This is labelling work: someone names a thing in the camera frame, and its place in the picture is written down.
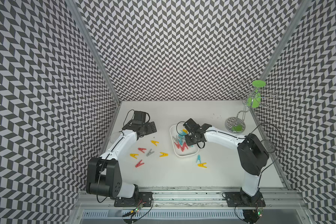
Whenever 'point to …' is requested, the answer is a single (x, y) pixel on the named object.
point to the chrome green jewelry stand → (237, 124)
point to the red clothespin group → (178, 145)
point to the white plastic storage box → (175, 129)
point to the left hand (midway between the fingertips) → (148, 129)
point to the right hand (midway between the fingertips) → (191, 141)
